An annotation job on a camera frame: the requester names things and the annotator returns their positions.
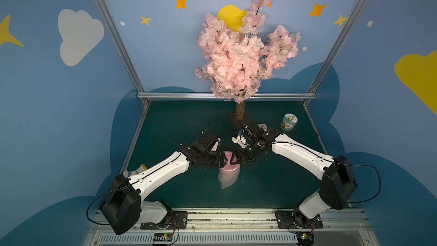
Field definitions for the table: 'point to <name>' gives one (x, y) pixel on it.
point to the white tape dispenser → (263, 126)
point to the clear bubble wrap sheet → (224, 182)
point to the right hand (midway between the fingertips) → (237, 159)
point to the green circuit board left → (163, 237)
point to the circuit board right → (305, 238)
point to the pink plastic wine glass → (230, 170)
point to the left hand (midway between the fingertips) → (224, 159)
